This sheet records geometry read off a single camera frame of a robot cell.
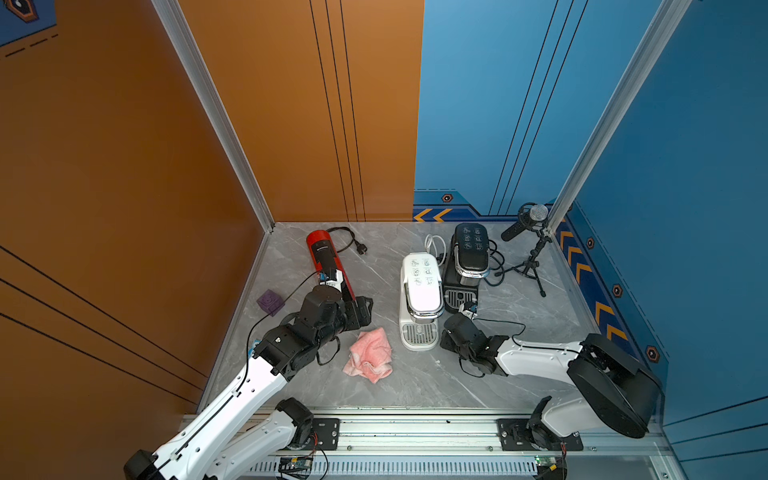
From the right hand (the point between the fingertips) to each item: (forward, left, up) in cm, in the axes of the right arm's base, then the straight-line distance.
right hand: (441, 334), depth 91 cm
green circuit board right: (-31, -24, -3) cm, 39 cm away
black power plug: (+33, +27, +2) cm, 43 cm away
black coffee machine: (+11, -6, +22) cm, 25 cm away
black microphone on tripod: (+27, -27, +25) cm, 45 cm away
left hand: (-1, +22, +21) cm, 31 cm away
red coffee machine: (+14, +34, +19) cm, 41 cm away
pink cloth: (-9, +21, +5) cm, 23 cm away
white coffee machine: (-2, +7, +22) cm, 24 cm away
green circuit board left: (-32, +39, -1) cm, 51 cm away
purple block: (+9, +53, +5) cm, 54 cm away
